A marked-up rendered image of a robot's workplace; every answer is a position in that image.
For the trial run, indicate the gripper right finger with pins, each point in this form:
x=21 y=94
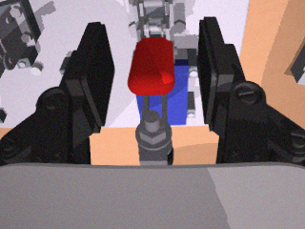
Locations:
x=237 y=108

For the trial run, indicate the blue block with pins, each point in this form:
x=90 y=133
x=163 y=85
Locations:
x=178 y=97

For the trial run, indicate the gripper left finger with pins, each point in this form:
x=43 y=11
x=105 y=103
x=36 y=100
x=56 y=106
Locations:
x=77 y=107

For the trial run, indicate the pale grey flat plate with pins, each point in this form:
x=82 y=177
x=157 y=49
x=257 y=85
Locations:
x=62 y=24

